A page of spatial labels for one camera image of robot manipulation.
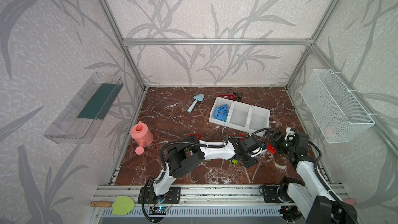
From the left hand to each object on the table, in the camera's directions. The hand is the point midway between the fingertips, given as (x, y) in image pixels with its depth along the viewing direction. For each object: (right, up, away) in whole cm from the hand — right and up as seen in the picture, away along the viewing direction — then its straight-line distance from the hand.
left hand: (254, 155), depth 83 cm
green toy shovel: (-65, -19, -12) cm, 69 cm away
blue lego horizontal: (-15, +25, +19) cm, 35 cm away
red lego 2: (-32, +8, +11) cm, 35 cm away
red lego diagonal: (-5, +9, +12) cm, 16 cm away
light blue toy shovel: (-32, +32, +28) cm, 53 cm away
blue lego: (-16, +20, +18) cm, 32 cm away
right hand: (+9, +13, +3) cm, 16 cm away
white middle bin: (-5, +19, +20) cm, 28 cm away
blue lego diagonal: (-20, +22, +18) cm, 35 cm away
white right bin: (+8, +18, +16) cm, 25 cm away
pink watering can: (-61, +11, -1) cm, 62 cm away
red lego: (+5, +7, -10) cm, 13 cm away
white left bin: (-18, +29, +22) cm, 41 cm away
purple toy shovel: (+40, -17, -13) cm, 45 cm away
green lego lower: (-11, -3, -1) cm, 11 cm away
